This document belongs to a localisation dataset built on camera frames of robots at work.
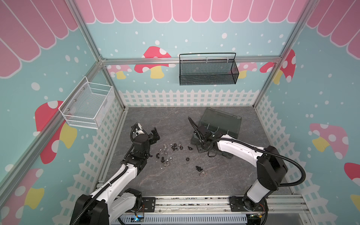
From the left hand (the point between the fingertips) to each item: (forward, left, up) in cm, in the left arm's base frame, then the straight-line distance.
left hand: (150, 132), depth 84 cm
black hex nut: (-9, -23, -18) cm, 30 cm away
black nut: (-1, -13, -17) cm, 22 cm away
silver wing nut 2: (-1, -8, -15) cm, 17 cm away
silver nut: (-3, -4, -16) cm, 17 cm away
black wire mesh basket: (+40, -34, +19) cm, 56 cm away
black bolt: (-10, -7, -17) cm, 21 cm away
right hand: (-4, -31, -9) cm, 33 cm away
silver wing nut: (-18, -32, -17) cm, 41 cm away
